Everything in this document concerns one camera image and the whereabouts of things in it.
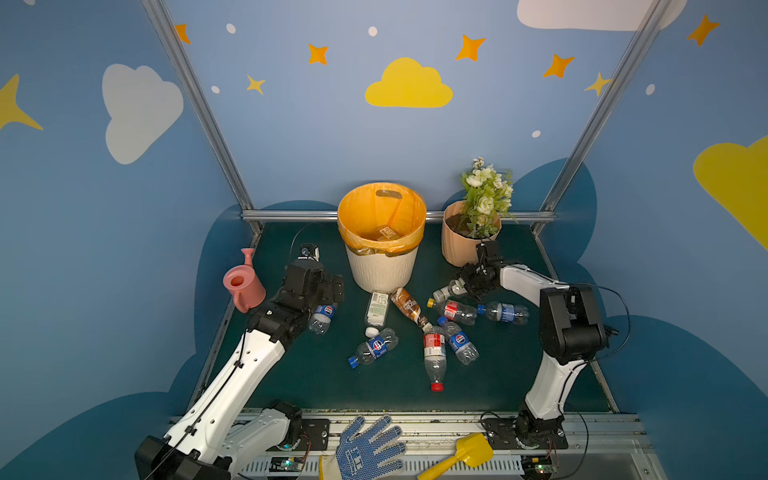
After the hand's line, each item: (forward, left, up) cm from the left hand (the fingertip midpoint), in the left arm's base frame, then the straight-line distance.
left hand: (326, 277), depth 77 cm
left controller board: (-38, +8, -24) cm, 46 cm away
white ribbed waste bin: (+9, -15, -10) cm, 20 cm away
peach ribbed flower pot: (+21, -40, -11) cm, 47 cm away
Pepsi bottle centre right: (-11, -39, -21) cm, 45 cm away
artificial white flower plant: (+27, -46, +7) cm, 54 cm away
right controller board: (-38, -53, -25) cm, 70 cm away
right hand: (+13, -41, -19) cm, 47 cm away
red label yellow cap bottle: (+2, -38, -20) cm, 43 cm away
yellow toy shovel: (-35, -39, -25) cm, 58 cm away
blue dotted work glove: (-36, -9, -24) cm, 44 cm away
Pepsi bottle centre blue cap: (-11, -13, -19) cm, 25 cm away
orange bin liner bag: (+33, -14, -9) cm, 37 cm away
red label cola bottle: (-13, -30, -21) cm, 39 cm away
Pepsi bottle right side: (+2, -54, -20) cm, 57 cm away
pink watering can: (+6, +28, -13) cm, 31 cm away
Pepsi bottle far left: (-1, +4, -20) cm, 20 cm away
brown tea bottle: (+2, -24, -20) cm, 31 cm away
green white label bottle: (+1, -13, -21) cm, 24 cm away
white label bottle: (+28, -16, -12) cm, 34 cm away
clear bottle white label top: (+12, -39, -22) cm, 46 cm away
